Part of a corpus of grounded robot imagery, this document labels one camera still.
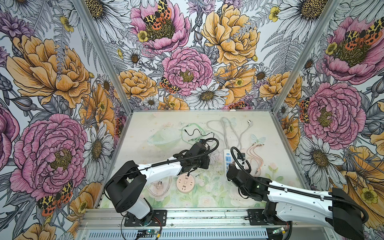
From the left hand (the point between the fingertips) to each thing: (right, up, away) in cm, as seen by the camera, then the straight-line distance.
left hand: (207, 164), depth 86 cm
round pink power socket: (-12, -10, -2) cm, 16 cm away
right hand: (+13, -3, -3) cm, 14 cm away
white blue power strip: (+13, +1, +8) cm, 16 cm away
